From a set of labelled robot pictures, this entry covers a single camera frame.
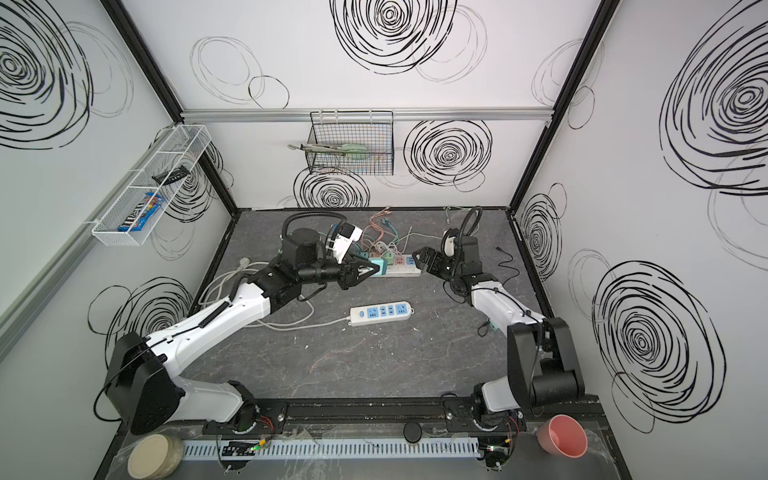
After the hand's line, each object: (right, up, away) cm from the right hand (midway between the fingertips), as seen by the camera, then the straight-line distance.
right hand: (422, 257), depth 89 cm
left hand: (-13, -1, -18) cm, 22 cm away
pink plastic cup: (+31, -41, -18) cm, 55 cm away
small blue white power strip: (-13, -17, 0) cm, 21 cm away
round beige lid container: (-62, -43, -23) cm, 79 cm away
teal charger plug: (-12, 0, -18) cm, 21 cm away
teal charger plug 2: (+20, -20, 0) cm, 29 cm away
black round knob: (-5, -36, -26) cm, 44 cm away
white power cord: (-59, -3, +13) cm, 61 cm away
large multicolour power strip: (-5, -4, +10) cm, 12 cm away
